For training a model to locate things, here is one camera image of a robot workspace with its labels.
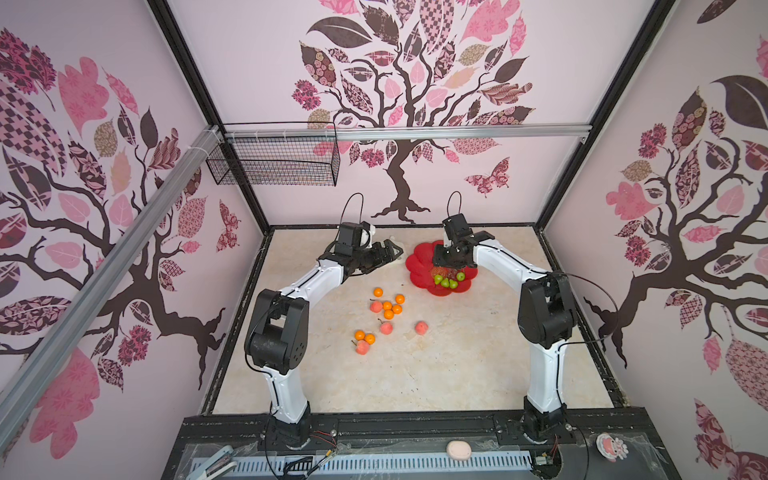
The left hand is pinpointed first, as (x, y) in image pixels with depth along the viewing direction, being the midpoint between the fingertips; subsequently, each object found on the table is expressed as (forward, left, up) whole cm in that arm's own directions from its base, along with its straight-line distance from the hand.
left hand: (395, 257), depth 91 cm
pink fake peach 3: (-17, -8, -13) cm, 23 cm away
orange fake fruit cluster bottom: (-12, +2, -14) cm, 19 cm away
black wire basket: (+29, +37, +18) cm, 50 cm away
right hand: (+5, -15, -5) cm, 17 cm away
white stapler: (-52, +42, -13) cm, 68 cm away
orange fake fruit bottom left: (-19, +11, -14) cm, 26 cm away
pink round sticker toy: (-49, -51, -11) cm, 71 cm away
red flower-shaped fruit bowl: (+9, -10, -15) cm, 20 cm away
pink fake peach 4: (-24, +10, -12) cm, 29 cm away
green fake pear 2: (-1, -18, -13) cm, 22 cm away
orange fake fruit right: (-6, -2, -14) cm, 16 cm away
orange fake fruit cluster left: (-9, +2, -13) cm, 16 cm away
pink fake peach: (-10, +6, -13) cm, 17 cm away
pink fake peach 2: (-18, +3, -13) cm, 22 cm away
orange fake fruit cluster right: (-11, -1, -14) cm, 17 cm away
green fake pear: (+1, -15, -13) cm, 20 cm away
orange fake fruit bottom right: (-21, +7, -14) cm, 26 cm away
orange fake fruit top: (-4, +5, -15) cm, 16 cm away
